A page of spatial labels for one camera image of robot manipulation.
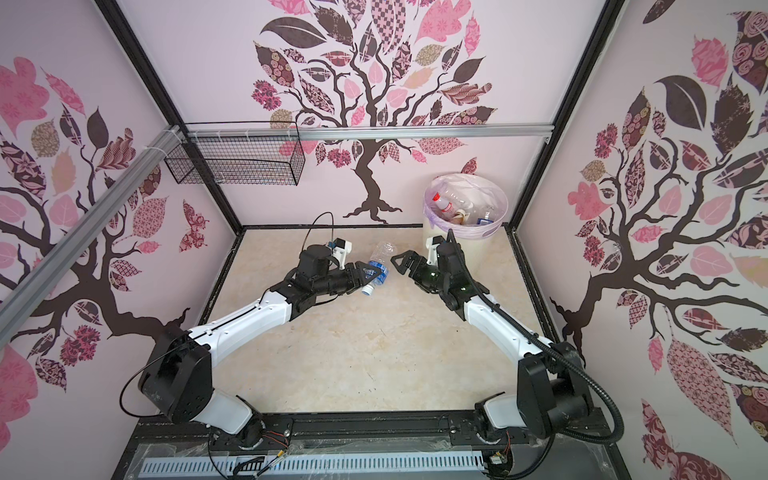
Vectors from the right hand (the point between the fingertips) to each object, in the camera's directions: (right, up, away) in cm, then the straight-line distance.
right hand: (399, 262), depth 81 cm
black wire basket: (-52, +35, +13) cm, 64 cm away
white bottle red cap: (+17, +20, +16) cm, 31 cm away
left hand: (-6, -4, -1) cm, 8 cm away
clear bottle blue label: (-5, +1, -2) cm, 6 cm away
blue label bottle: (+28, +13, +11) cm, 33 cm away
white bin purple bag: (+20, +26, +16) cm, 36 cm away
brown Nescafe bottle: (+20, +14, +16) cm, 29 cm away
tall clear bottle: (+26, +20, +19) cm, 38 cm away
